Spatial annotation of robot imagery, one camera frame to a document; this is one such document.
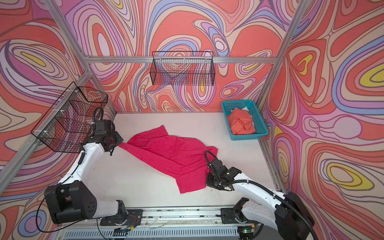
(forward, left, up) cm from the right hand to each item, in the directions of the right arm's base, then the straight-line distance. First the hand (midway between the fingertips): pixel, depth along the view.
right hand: (210, 186), depth 82 cm
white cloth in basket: (+57, -34, +4) cm, 66 cm away
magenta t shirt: (+17, +13, 0) cm, 21 cm away
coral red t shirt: (+41, -25, +6) cm, 49 cm away
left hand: (+24, +51, +16) cm, 59 cm away
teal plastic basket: (+35, -38, +5) cm, 52 cm away
